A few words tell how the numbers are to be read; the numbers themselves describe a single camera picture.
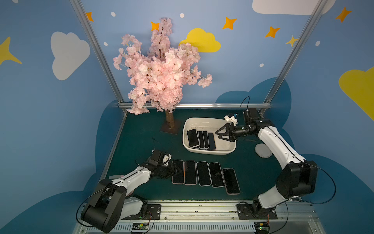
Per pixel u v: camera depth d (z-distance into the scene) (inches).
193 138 40.9
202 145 38.7
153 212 29.0
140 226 28.3
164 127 43.7
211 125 43.7
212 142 39.7
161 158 28.4
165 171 30.0
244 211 29.2
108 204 16.4
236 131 27.8
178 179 34.2
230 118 30.1
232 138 28.2
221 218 29.2
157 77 22.2
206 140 39.7
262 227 28.7
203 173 34.8
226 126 28.4
